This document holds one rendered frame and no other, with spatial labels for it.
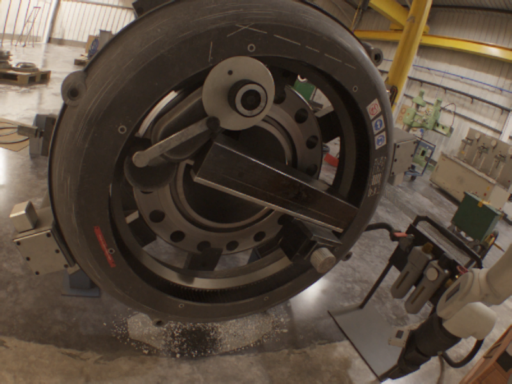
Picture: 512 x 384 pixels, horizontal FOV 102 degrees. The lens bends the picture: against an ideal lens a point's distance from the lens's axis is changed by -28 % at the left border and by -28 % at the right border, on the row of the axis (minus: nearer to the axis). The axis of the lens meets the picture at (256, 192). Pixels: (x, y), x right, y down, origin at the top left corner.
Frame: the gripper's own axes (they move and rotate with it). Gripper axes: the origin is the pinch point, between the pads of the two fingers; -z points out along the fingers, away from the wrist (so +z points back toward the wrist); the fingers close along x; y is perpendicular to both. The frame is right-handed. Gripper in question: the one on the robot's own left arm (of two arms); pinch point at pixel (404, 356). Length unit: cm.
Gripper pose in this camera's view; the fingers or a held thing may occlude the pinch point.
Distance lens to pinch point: 78.6
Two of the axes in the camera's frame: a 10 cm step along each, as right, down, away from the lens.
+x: 5.9, -4.4, 6.7
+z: 1.7, -7.5, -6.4
